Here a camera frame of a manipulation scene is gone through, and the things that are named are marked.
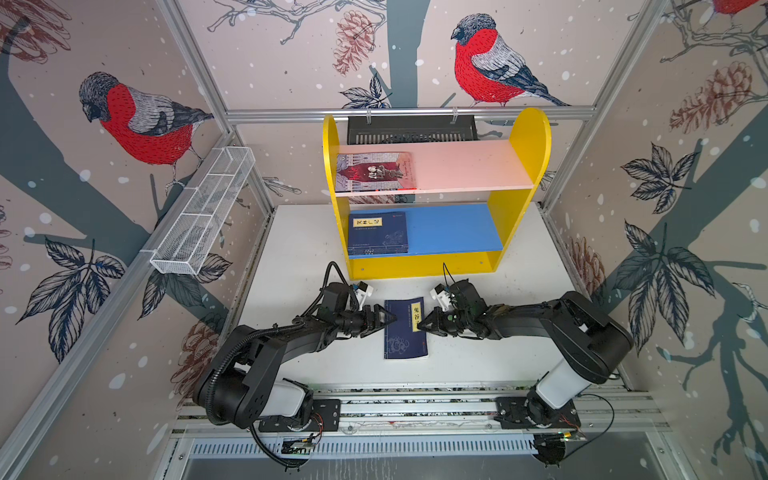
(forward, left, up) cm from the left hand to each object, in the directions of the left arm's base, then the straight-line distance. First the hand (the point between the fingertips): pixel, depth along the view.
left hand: (390, 324), depth 82 cm
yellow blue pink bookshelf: (+59, -33, -8) cm, 68 cm away
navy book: (-2, -4, -7) cm, 8 cm away
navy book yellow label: (+25, +4, +10) cm, 27 cm away
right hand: (0, -9, -6) cm, 11 cm away
